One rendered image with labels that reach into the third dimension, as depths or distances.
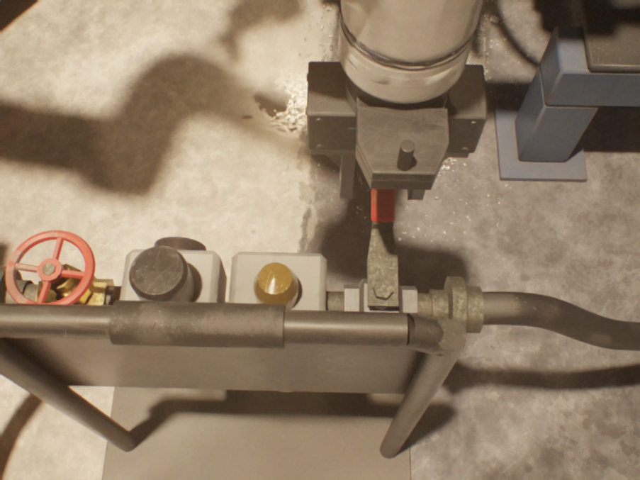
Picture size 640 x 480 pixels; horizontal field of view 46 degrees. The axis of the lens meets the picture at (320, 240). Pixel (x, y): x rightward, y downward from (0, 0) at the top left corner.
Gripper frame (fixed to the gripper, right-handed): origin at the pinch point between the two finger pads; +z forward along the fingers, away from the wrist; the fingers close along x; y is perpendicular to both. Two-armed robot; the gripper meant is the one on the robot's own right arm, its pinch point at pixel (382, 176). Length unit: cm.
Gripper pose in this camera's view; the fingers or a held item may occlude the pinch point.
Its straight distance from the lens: 66.9
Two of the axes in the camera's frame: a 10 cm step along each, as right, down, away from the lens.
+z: 0.0, 4.1, 9.1
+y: 0.3, -9.1, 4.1
